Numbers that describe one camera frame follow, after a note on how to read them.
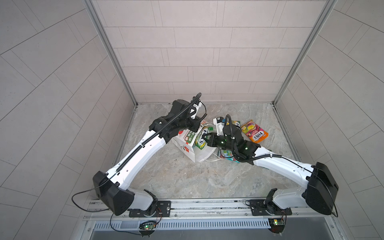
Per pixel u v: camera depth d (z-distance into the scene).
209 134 0.70
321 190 0.40
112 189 0.37
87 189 0.37
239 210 0.72
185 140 0.77
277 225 0.68
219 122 0.68
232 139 0.55
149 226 0.64
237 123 1.02
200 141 0.73
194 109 0.56
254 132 0.97
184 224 1.05
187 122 0.59
